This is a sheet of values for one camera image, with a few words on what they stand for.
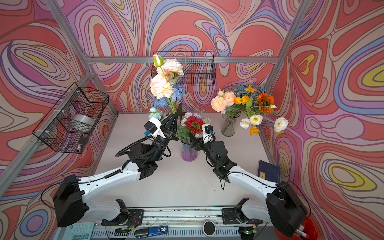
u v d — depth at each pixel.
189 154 0.88
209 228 0.66
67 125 0.74
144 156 0.48
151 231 0.67
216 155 0.58
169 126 0.53
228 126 1.05
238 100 0.73
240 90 0.79
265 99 0.70
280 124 0.57
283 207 0.41
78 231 0.69
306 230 0.60
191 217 0.75
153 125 0.47
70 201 0.40
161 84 0.42
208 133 0.63
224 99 0.72
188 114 0.72
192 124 0.68
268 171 0.88
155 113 0.64
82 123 0.70
